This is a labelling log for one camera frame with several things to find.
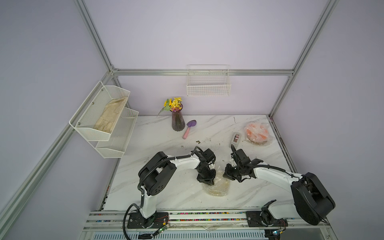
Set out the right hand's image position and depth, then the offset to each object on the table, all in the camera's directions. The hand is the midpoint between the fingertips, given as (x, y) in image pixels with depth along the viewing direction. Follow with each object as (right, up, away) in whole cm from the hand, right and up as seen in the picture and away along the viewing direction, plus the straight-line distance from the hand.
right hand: (220, 176), depth 86 cm
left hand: (-5, -5, -3) cm, 7 cm away
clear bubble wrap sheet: (+34, +18, +15) cm, 41 cm away
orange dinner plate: (+28, +26, +15) cm, 41 cm away
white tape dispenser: (+13, +21, +15) cm, 29 cm away
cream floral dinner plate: (0, -4, -3) cm, 5 cm away
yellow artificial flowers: (-29, +43, +7) cm, 52 cm away
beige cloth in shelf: (-61, +33, -8) cm, 70 cm away
